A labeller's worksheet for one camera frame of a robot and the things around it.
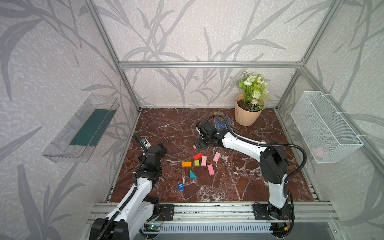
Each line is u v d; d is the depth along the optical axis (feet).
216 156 3.07
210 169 2.86
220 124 3.62
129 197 1.57
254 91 2.96
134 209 1.56
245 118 3.29
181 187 2.64
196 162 2.92
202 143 2.64
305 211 2.47
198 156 3.06
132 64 3.09
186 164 2.94
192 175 2.77
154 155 2.03
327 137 2.03
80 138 2.13
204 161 2.99
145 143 2.35
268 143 1.72
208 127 2.27
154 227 2.32
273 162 1.59
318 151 2.40
